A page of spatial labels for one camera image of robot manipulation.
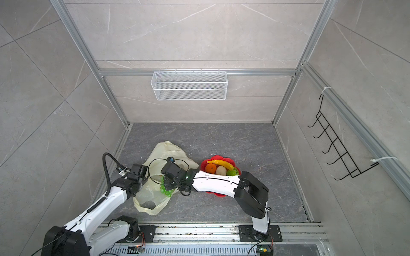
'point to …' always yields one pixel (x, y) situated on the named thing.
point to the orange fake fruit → (211, 168)
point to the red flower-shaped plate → (230, 161)
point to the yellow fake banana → (221, 162)
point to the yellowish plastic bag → (150, 200)
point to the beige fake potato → (221, 170)
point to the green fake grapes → (167, 192)
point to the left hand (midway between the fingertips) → (139, 175)
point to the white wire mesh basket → (189, 86)
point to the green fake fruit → (233, 172)
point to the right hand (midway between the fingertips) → (167, 180)
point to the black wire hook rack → (345, 158)
